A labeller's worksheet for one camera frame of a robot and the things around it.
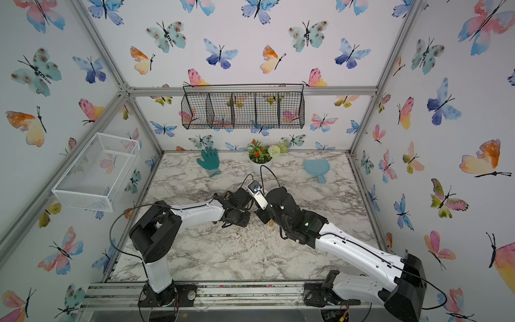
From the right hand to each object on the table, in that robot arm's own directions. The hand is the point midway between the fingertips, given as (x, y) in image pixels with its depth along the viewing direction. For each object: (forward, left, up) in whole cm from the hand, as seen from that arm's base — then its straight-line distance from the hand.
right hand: (260, 194), depth 72 cm
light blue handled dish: (+38, -29, -29) cm, 56 cm away
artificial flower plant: (+29, +2, -10) cm, 31 cm away
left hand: (+3, +7, -25) cm, 26 cm away
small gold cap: (0, -4, -25) cm, 25 cm away
